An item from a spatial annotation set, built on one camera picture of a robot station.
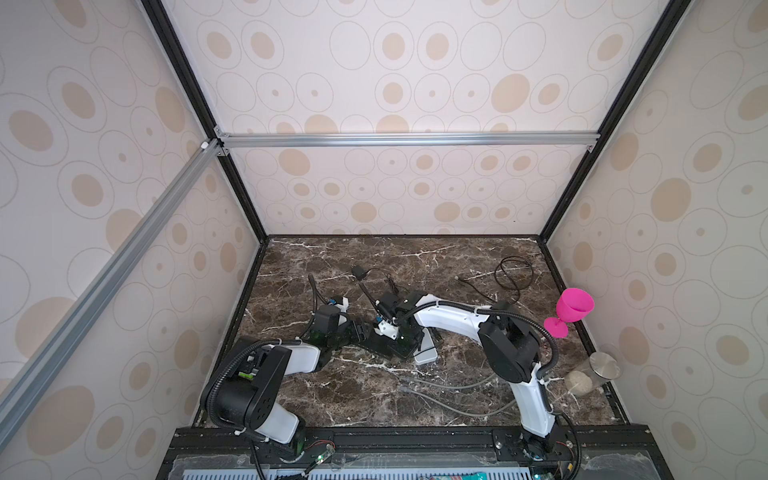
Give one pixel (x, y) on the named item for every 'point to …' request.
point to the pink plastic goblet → (572, 306)
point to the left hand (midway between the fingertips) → (376, 325)
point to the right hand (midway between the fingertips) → (400, 353)
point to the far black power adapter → (359, 272)
